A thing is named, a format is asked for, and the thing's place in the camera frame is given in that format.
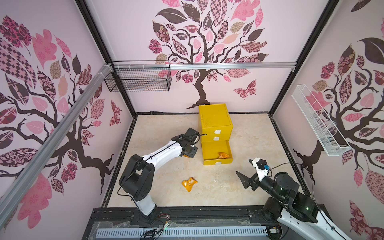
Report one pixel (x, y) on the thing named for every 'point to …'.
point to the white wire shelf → (333, 141)
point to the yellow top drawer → (217, 131)
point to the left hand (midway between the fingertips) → (188, 152)
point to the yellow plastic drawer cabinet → (214, 115)
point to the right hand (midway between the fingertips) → (244, 168)
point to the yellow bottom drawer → (213, 152)
